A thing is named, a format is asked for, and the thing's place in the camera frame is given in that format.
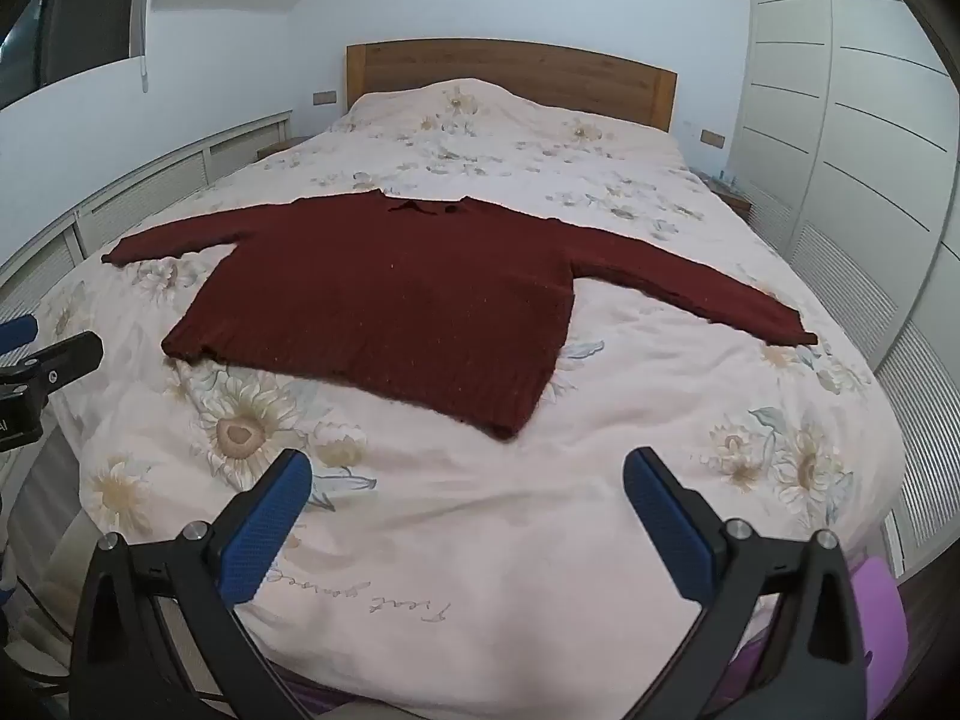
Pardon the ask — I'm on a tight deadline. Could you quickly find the beige wall socket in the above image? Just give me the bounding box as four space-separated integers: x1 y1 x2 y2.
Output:
700 130 726 148
313 89 338 106

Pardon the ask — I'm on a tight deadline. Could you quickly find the purple cloth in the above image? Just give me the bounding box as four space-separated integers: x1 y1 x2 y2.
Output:
713 557 910 718

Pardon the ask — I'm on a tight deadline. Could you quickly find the beige right wall socket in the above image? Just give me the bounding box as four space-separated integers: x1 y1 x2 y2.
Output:
700 130 726 148

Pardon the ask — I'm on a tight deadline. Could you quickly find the white radiator cover cabinet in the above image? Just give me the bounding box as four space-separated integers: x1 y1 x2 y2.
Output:
0 109 295 295

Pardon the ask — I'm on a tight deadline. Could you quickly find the wooden right nightstand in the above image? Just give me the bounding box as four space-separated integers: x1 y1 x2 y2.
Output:
701 176 752 223

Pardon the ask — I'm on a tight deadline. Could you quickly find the beige left wall socket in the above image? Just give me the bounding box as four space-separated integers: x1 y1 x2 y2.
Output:
313 89 338 106

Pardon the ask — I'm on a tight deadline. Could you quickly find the dark red knit sweater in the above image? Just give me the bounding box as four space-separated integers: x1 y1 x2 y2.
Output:
107 190 812 439

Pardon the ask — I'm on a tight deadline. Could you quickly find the white louvered wardrobe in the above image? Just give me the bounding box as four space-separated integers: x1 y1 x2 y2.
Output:
731 0 958 577

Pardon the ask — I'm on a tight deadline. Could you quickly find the wooden headboard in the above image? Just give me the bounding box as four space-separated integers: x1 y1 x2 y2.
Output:
345 37 677 132

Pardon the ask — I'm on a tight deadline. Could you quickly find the window with dark frame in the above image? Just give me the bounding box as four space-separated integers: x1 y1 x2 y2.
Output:
2 0 139 107

